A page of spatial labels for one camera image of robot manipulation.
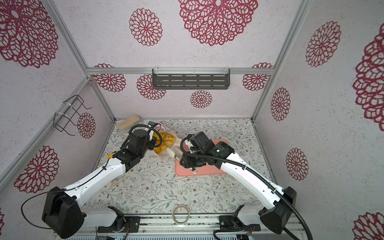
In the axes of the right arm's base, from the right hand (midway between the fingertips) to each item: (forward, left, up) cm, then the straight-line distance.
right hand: (182, 160), depth 70 cm
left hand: (+16, +20, -2) cm, 26 cm away
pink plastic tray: (-6, -9, +2) cm, 11 cm away
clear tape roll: (-22, +2, -24) cm, 33 cm away
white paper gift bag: (+19, +6, -13) cm, 24 cm away
